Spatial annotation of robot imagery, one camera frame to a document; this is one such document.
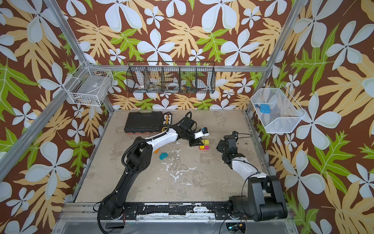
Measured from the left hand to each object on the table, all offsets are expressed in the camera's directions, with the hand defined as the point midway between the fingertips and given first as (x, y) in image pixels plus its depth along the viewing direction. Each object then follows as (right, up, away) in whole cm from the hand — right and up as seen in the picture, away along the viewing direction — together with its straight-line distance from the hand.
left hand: (202, 139), depth 95 cm
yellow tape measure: (-28, +7, +10) cm, 30 cm away
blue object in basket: (+37, +19, -9) cm, 42 cm away
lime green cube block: (+2, -2, -2) cm, 4 cm away
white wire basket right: (+42, +18, -12) cm, 47 cm away
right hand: (+13, -2, -3) cm, 14 cm away
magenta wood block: (+3, -5, -2) cm, 6 cm away
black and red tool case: (-44, +11, +17) cm, 48 cm away
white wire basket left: (-69, +33, -9) cm, 77 cm away
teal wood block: (-26, -11, -2) cm, 28 cm away
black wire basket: (-21, +42, +3) cm, 47 cm away
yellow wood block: (0, -5, -1) cm, 5 cm away
